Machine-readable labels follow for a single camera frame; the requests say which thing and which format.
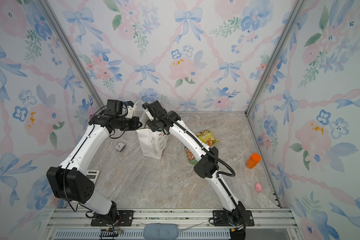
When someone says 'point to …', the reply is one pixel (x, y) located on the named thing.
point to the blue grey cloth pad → (160, 231)
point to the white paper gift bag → (153, 143)
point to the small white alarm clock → (120, 146)
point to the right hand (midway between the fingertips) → (153, 120)
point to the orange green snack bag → (191, 158)
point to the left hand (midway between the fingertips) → (142, 122)
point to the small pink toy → (258, 187)
